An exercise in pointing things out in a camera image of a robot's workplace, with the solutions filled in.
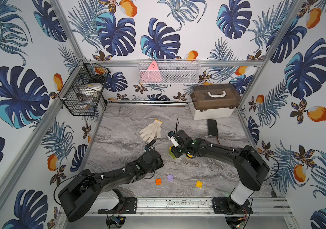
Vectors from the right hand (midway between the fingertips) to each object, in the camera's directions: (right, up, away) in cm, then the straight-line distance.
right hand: (174, 148), depth 90 cm
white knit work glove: (-18, +8, +13) cm, 24 cm away
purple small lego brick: (-3, -16, -7) cm, 18 cm away
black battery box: (+29, +11, +14) cm, 34 cm away
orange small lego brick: (-10, -18, -8) cm, 22 cm away
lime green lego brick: (-3, -1, -9) cm, 10 cm away
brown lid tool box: (+26, +31, +8) cm, 41 cm away
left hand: (-6, -5, -6) cm, 10 cm away
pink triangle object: (-14, +47, 0) cm, 49 cm away
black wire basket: (-58, +34, +1) cm, 67 cm away
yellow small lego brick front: (+14, -19, -8) cm, 25 cm away
